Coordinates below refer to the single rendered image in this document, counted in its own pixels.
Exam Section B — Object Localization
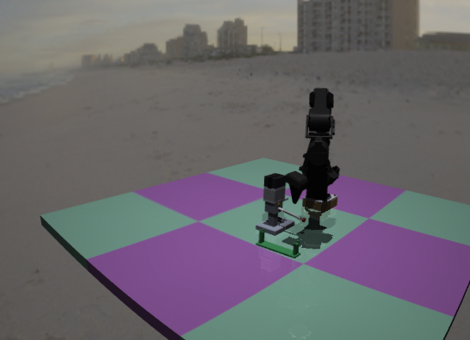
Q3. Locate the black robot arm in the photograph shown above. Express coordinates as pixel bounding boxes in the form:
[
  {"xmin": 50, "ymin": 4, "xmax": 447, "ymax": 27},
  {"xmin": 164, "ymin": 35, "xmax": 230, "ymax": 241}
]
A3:
[{"xmin": 305, "ymin": 88, "xmax": 339, "ymax": 201}]

